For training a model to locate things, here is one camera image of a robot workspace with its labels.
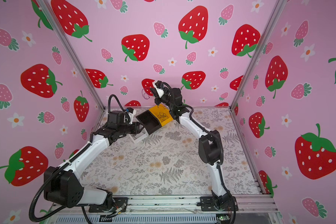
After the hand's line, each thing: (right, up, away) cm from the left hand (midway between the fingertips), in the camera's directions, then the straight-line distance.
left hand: (142, 124), depth 83 cm
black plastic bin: (0, +1, +29) cm, 29 cm away
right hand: (+6, +22, -2) cm, 23 cm away
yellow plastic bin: (+10, +8, +32) cm, 35 cm away
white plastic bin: (-7, -10, +16) cm, 20 cm away
